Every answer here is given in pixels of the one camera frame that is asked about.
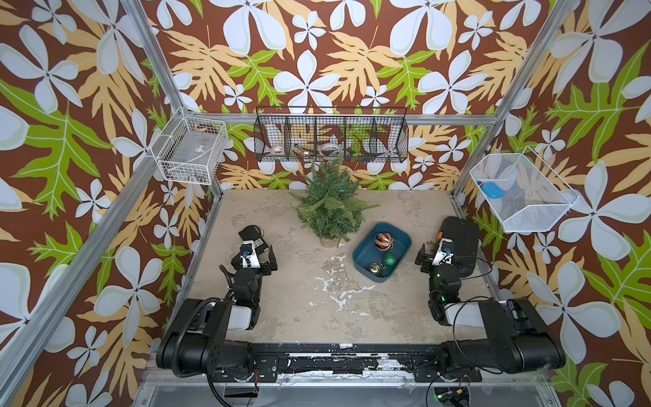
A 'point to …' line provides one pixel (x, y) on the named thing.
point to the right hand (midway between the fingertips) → (436, 246)
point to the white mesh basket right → (535, 197)
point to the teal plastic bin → (381, 251)
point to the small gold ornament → (376, 268)
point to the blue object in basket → (493, 191)
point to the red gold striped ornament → (384, 242)
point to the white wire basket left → (189, 149)
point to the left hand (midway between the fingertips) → (256, 245)
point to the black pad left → (251, 233)
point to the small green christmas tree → (332, 207)
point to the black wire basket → (302, 134)
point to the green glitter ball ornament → (390, 261)
